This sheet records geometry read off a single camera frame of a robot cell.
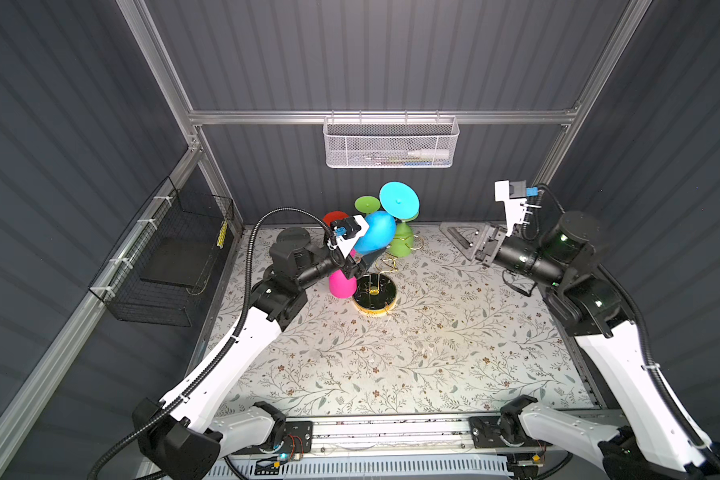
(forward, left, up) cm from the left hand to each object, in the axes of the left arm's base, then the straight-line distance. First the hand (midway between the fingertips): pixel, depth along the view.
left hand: (373, 232), depth 64 cm
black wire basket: (+4, +52, -12) cm, 53 cm away
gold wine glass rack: (+9, -3, -38) cm, 39 cm away
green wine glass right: (+15, -11, -20) cm, 27 cm away
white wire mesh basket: (+70, -11, -18) cm, 73 cm away
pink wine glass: (+1, +9, -21) cm, 22 cm away
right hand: (-9, -12, +9) cm, 18 cm away
